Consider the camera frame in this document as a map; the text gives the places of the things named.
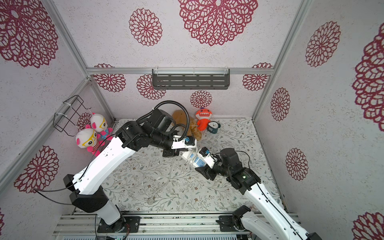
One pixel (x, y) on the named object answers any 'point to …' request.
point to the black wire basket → (71, 107)
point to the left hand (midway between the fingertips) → (183, 147)
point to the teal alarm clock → (213, 127)
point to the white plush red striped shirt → (86, 138)
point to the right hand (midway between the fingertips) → (200, 161)
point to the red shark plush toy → (204, 116)
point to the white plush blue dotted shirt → (99, 124)
